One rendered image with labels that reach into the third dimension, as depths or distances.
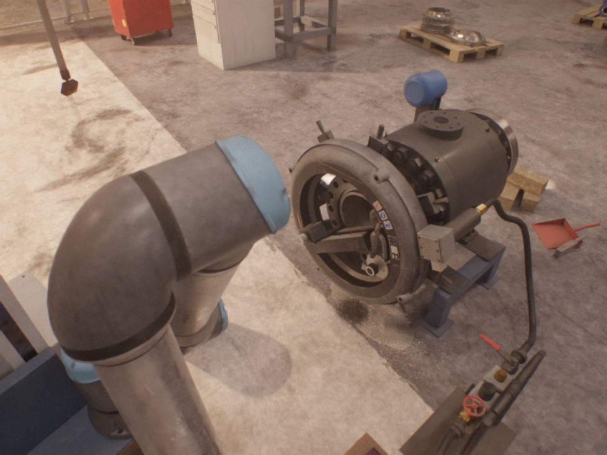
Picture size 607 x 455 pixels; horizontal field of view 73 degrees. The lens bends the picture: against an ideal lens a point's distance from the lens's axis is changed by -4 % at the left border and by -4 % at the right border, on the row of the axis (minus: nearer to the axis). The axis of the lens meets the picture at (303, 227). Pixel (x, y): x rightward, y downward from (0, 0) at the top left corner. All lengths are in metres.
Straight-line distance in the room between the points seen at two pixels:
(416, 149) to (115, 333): 1.62
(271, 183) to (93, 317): 0.20
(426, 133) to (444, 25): 4.58
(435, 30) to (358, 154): 5.00
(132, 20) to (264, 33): 1.96
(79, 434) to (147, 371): 0.73
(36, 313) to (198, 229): 1.06
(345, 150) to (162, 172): 1.28
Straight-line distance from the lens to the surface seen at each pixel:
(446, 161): 1.91
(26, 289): 1.50
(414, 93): 2.24
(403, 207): 1.55
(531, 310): 2.21
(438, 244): 1.52
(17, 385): 1.06
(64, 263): 0.41
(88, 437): 1.17
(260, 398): 2.02
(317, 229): 1.88
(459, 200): 1.93
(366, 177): 1.56
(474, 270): 2.30
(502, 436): 2.10
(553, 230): 3.20
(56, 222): 3.26
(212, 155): 0.43
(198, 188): 0.40
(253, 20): 5.44
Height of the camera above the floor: 1.78
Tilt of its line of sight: 40 degrees down
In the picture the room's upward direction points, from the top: straight up
